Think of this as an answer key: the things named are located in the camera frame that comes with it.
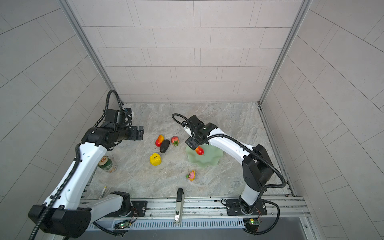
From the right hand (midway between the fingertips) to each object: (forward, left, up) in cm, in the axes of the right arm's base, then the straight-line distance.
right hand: (194, 138), depth 85 cm
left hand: (0, +27, +13) cm, 30 cm away
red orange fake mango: (-5, -3, -6) cm, 8 cm away
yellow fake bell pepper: (-9, +22, -5) cm, 25 cm away
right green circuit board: (-41, -24, -12) cm, 49 cm away
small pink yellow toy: (-19, +2, -7) cm, 20 cm away
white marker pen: (-24, +48, -8) cm, 54 cm away
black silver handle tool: (-32, +9, -7) cm, 34 cm away
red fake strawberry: (+3, +12, -6) cm, 14 cm away
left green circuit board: (-38, +33, -7) cm, 51 cm away
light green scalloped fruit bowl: (-8, -9, -8) cm, 15 cm away
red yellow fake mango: (+4, +22, -6) cm, 23 cm away
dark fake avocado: (0, +18, -6) cm, 19 cm away
